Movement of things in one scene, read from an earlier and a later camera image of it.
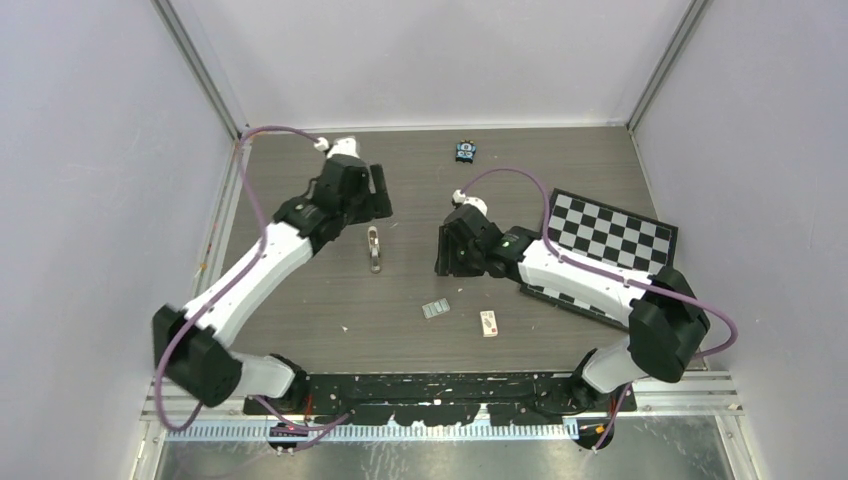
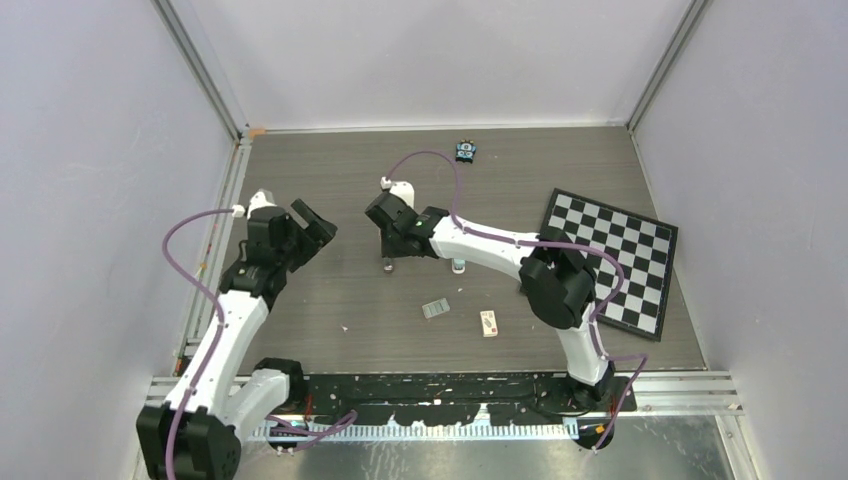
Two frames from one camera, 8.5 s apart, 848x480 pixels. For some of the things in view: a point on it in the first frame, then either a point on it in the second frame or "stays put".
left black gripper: [376, 205] to [323, 231]
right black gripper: [447, 263] to [389, 251]
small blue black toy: [465, 151] stays put
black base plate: [448, 398] stays put
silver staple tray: [434, 308] stays put
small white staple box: [489, 323] stays put
